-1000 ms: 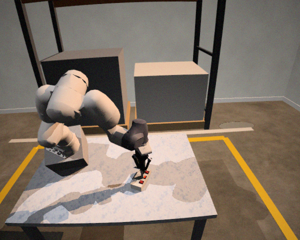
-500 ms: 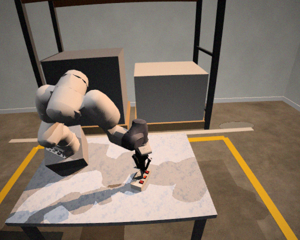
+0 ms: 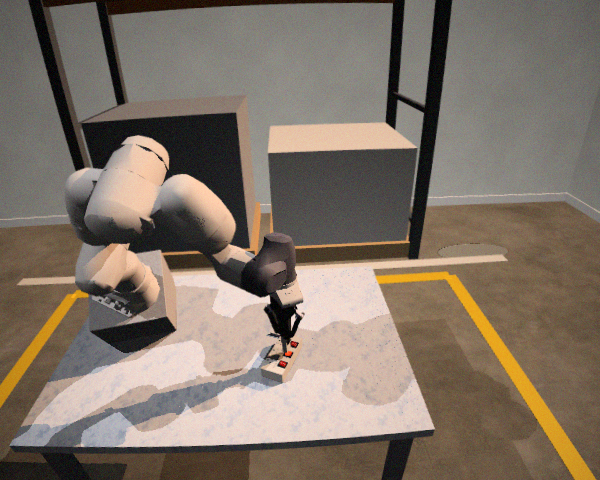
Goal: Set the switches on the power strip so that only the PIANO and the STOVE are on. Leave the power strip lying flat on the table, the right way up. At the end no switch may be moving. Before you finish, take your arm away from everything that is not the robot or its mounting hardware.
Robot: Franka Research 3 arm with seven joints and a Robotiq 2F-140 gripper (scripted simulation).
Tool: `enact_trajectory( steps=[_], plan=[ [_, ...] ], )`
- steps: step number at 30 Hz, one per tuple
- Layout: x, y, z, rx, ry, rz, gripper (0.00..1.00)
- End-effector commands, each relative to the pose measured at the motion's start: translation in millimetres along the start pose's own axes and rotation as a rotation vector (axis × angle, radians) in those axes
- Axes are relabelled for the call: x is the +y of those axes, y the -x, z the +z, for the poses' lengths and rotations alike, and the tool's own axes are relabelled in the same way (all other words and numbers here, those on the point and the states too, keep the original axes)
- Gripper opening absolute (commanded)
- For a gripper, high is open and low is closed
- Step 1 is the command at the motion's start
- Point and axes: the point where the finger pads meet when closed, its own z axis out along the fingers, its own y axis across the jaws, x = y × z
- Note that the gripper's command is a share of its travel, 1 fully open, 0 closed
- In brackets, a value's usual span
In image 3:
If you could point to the beige power strip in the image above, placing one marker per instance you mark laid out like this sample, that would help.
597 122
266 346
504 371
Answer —
278 364

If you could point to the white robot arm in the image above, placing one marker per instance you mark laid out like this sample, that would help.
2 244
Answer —
123 208

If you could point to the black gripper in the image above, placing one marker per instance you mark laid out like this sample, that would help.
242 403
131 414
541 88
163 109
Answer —
284 328

